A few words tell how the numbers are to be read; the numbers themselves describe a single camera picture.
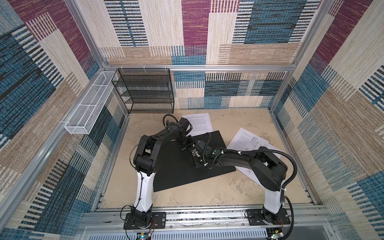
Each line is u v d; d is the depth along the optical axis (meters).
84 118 0.69
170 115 0.95
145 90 1.11
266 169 0.49
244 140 1.04
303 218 0.75
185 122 0.84
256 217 0.73
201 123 1.14
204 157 0.71
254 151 0.53
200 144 0.73
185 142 0.86
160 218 0.74
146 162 0.57
